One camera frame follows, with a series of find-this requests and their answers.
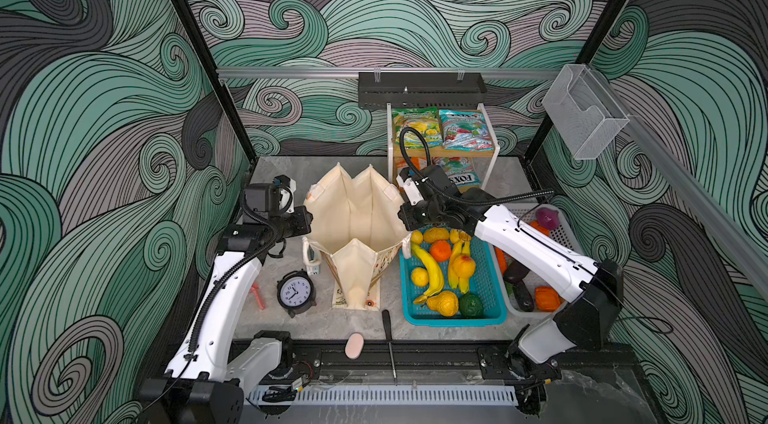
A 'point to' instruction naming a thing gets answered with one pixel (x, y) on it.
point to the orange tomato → (540, 228)
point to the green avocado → (470, 305)
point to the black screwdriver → (387, 323)
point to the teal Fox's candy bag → (460, 170)
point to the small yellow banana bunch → (460, 245)
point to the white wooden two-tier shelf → (411, 151)
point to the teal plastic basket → (483, 283)
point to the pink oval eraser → (354, 345)
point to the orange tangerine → (440, 250)
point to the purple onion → (548, 217)
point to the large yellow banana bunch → (436, 274)
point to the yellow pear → (445, 302)
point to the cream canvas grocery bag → (356, 224)
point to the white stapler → (312, 270)
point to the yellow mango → (434, 234)
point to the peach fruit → (463, 266)
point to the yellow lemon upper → (417, 236)
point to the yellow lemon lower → (420, 277)
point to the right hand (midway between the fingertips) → (400, 214)
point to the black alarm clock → (296, 292)
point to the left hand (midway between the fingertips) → (311, 213)
